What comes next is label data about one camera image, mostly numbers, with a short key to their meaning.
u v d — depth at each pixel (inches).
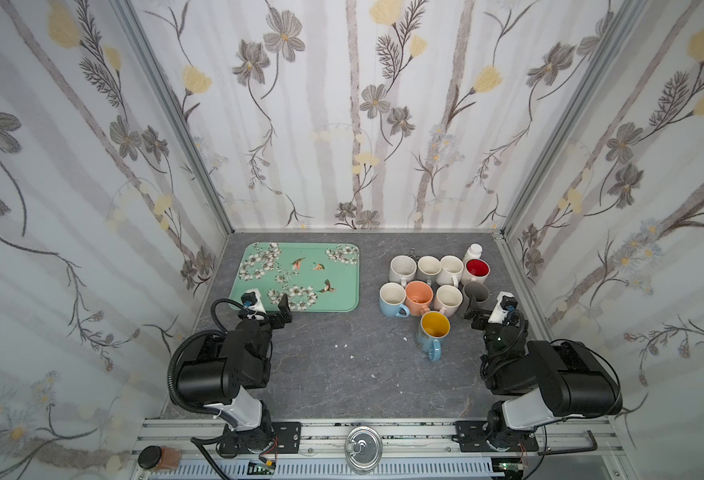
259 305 30.7
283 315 32.3
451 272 39.9
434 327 35.7
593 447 28.8
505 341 26.6
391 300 35.7
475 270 41.0
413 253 45.1
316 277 42.2
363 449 25.2
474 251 40.7
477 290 36.5
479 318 31.0
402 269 41.1
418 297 38.4
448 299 36.6
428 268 39.9
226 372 18.1
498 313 30.0
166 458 27.3
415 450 28.6
